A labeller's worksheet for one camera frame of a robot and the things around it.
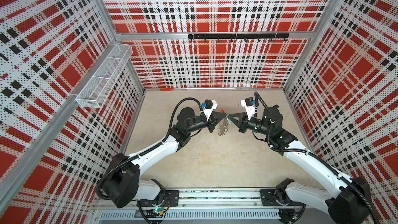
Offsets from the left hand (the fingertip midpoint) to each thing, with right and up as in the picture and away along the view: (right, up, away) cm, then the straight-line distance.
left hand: (225, 116), depth 71 cm
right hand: (+1, 0, -1) cm, 2 cm away
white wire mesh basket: (-75, +11, +17) cm, 78 cm away
